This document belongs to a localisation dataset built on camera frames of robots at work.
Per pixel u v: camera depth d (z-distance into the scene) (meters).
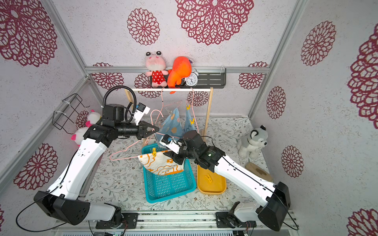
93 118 0.94
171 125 0.97
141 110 0.59
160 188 0.85
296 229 0.41
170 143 0.57
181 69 0.83
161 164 0.79
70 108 0.80
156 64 0.82
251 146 0.90
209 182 0.87
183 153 0.59
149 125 0.64
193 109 1.21
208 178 0.87
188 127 1.03
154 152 0.70
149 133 0.64
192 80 0.90
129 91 0.55
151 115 0.64
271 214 0.38
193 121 0.83
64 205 0.37
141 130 0.59
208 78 0.94
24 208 0.37
